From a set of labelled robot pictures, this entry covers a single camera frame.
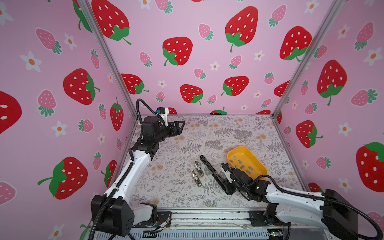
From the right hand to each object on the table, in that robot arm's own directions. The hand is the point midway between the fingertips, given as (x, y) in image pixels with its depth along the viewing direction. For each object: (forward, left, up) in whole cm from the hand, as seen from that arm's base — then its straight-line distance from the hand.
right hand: (221, 181), depth 82 cm
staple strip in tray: (+16, -12, -4) cm, 20 cm away
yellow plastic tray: (+19, -13, -4) cm, 23 cm away
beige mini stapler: (+1, +14, -2) cm, 15 cm away
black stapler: (+5, +4, -2) cm, 7 cm away
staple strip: (+13, -13, -5) cm, 19 cm away
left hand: (+18, +25, +27) cm, 41 cm away
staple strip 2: (+10, -17, -5) cm, 20 cm away
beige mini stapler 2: (+7, +14, -3) cm, 16 cm away
